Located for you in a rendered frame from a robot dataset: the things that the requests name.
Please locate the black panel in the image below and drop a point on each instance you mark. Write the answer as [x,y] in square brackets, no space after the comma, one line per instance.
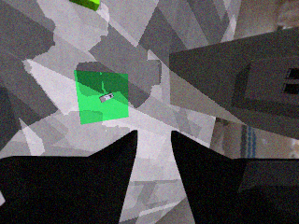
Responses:
[253,81]

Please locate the green block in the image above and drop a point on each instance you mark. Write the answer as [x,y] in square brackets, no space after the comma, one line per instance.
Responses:
[91,4]

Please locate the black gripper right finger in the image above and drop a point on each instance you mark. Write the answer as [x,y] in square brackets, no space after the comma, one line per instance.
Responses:
[217,187]

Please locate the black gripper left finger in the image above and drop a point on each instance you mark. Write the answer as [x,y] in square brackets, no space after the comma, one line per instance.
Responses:
[100,181]

